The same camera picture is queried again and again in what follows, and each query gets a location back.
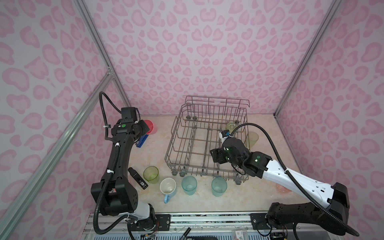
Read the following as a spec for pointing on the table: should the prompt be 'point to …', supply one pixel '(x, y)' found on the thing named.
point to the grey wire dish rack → (195, 130)
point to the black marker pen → (185, 234)
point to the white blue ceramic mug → (167, 186)
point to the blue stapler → (139, 143)
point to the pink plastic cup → (152, 127)
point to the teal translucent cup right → (219, 186)
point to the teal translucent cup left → (189, 184)
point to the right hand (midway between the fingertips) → (216, 149)
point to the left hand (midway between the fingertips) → (143, 126)
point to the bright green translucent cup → (151, 174)
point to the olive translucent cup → (252, 138)
